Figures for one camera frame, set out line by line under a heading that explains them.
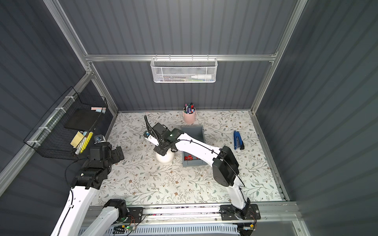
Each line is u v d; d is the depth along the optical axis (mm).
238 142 1000
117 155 666
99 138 613
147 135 721
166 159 879
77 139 690
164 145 607
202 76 896
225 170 494
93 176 479
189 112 1051
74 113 785
